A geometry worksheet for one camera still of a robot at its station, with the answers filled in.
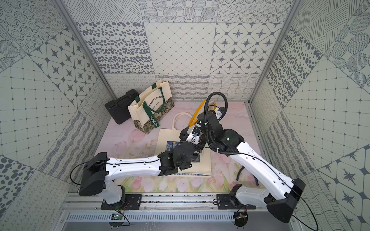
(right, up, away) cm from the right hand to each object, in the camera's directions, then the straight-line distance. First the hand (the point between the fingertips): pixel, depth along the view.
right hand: (199, 120), depth 71 cm
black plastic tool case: (-53, +6, +24) cm, 58 cm away
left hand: (+1, -6, -4) cm, 7 cm away
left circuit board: (-42, -49, +1) cm, 65 cm away
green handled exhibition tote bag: (-31, +9, +25) cm, 41 cm away
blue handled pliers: (+27, -30, +14) cm, 42 cm away
